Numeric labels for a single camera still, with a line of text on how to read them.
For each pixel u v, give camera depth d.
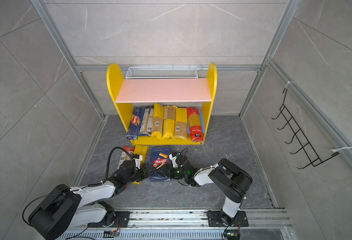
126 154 0.80
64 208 0.42
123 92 0.77
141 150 0.97
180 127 0.90
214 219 0.73
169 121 0.93
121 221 0.73
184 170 0.70
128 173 0.70
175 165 0.80
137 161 0.80
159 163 0.87
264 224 0.74
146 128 0.90
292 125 0.72
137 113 0.98
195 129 0.89
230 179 0.50
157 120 0.93
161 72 0.98
